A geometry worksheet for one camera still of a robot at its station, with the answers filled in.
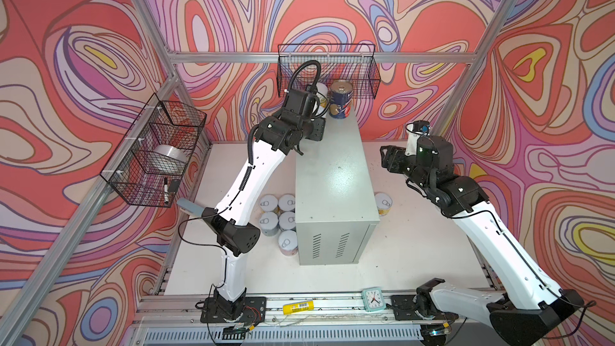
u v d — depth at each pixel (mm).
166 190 719
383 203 911
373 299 738
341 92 733
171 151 735
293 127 500
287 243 820
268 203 913
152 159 703
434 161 474
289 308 727
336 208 587
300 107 520
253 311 721
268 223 863
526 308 383
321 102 778
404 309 732
